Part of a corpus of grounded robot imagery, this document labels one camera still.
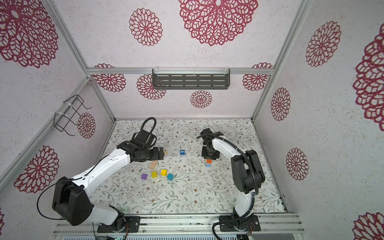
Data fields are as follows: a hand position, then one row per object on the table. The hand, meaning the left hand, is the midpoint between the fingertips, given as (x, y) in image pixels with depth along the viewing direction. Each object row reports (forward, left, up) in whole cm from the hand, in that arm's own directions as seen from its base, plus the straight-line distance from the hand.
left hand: (156, 157), depth 84 cm
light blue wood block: (+1, -31, -12) cm, 33 cm away
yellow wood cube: (-4, -3, -11) cm, 12 cm away
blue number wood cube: (+11, -14, -12) cm, 21 cm away
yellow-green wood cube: (-5, +2, -11) cm, 12 cm away
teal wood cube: (-6, -7, -12) cm, 15 cm away
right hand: (+5, -30, -7) cm, 31 cm away
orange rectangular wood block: (+2, -31, -8) cm, 32 cm away
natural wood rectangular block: (+2, +5, -12) cm, 13 cm away
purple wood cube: (-6, +9, -13) cm, 17 cm away
